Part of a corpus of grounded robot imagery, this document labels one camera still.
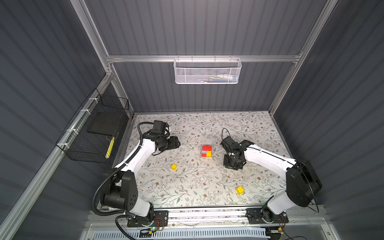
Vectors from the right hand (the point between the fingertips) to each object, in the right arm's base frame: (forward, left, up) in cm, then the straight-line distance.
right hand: (228, 167), depth 86 cm
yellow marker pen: (-2, +58, +24) cm, 63 cm away
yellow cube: (-12, -5, -3) cm, 13 cm away
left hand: (+11, +31, +8) cm, 34 cm away
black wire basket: (+5, +70, +25) cm, 74 cm away
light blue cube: (+11, +14, -1) cm, 18 cm away
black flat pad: (+16, +67, +23) cm, 73 cm away
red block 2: (+9, +14, -2) cm, 17 cm away
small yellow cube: (+10, +11, -2) cm, 15 cm away
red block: (+13, +12, 0) cm, 18 cm away
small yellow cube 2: (+2, +33, -3) cm, 33 cm away
